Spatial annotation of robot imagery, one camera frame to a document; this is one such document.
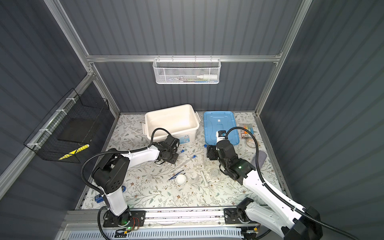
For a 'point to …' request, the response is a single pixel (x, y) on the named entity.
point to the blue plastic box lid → (214, 121)
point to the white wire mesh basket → (186, 71)
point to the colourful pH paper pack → (246, 134)
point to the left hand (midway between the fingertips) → (173, 157)
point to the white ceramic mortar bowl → (180, 179)
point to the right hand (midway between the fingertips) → (214, 146)
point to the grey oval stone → (262, 157)
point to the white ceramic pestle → (205, 183)
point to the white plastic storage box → (181, 122)
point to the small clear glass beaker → (214, 173)
